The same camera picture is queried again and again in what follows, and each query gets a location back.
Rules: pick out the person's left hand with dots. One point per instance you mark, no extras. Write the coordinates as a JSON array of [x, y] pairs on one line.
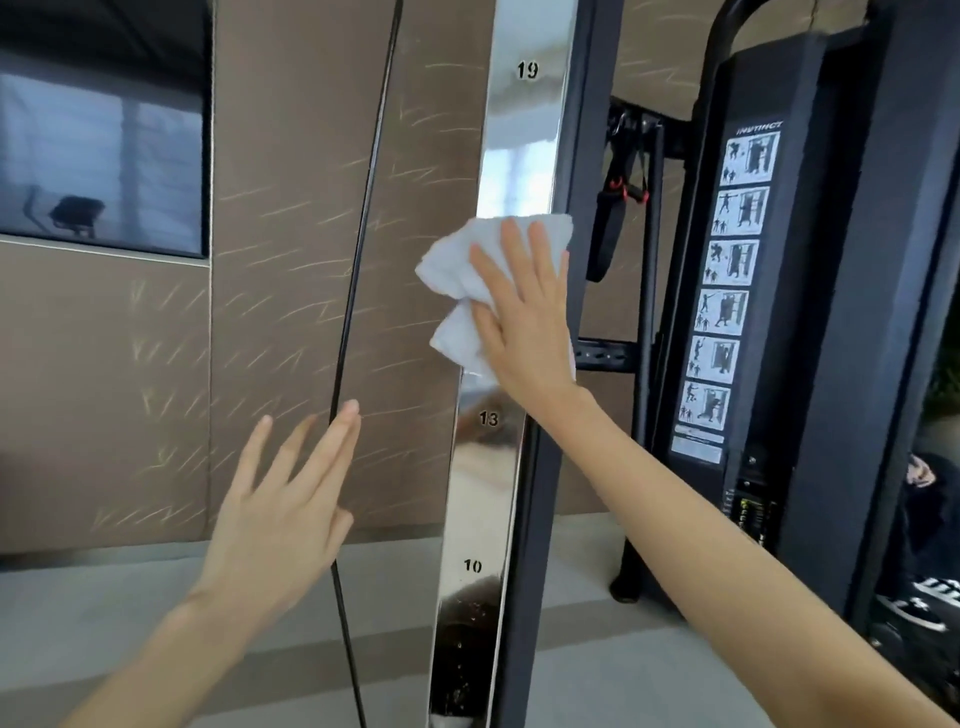
[[277, 525]]

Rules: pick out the person's right hand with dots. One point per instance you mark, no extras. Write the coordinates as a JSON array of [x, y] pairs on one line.
[[532, 337]]

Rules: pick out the white cleaning cloth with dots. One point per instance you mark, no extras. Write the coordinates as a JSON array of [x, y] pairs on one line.
[[450, 262]]

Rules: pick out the chrome numbered rail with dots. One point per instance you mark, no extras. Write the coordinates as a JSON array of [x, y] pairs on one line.
[[517, 150]]

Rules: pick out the person's right forearm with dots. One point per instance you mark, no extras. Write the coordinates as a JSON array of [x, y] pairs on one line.
[[712, 570]]

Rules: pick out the black straight attachment bar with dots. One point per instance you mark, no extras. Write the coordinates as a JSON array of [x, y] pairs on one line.
[[649, 300]]

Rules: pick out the strip of exercise pictogram stickers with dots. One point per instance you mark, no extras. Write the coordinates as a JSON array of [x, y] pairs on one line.
[[739, 210]]

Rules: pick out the black weight stack plates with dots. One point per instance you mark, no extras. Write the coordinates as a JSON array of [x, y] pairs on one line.
[[750, 514]]

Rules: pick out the black weight stack cover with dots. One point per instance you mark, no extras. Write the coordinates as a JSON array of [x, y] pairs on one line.
[[847, 300]]

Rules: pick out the wall-mounted black screen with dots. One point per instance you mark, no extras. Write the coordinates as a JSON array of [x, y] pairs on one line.
[[97, 150]]

